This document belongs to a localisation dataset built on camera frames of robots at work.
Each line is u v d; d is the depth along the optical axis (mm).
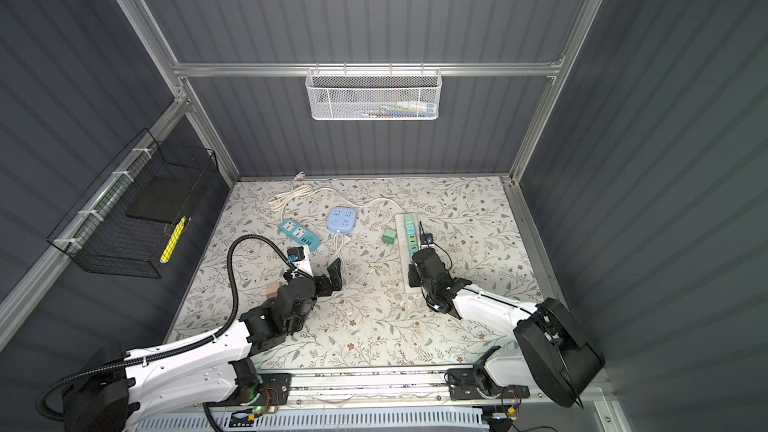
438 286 672
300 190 1146
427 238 780
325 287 704
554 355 423
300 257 670
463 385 734
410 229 963
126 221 719
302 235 1009
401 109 914
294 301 577
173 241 694
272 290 891
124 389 412
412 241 936
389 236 1011
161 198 779
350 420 771
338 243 1001
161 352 466
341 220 1049
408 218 1006
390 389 754
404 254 960
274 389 725
